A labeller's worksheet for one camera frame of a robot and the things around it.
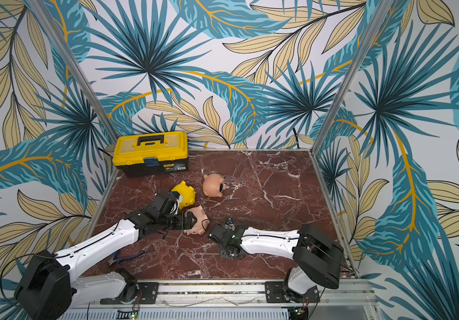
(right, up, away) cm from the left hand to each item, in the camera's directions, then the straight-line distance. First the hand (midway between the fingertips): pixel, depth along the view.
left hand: (187, 223), depth 83 cm
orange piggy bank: (+10, +15, +13) cm, 22 cm away
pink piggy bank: (+6, 0, +2) cm, 6 cm away
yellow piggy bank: (-2, +12, +10) cm, 15 cm away
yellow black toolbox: (-23, +30, +15) cm, 41 cm away
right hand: (+16, -12, +1) cm, 20 cm away
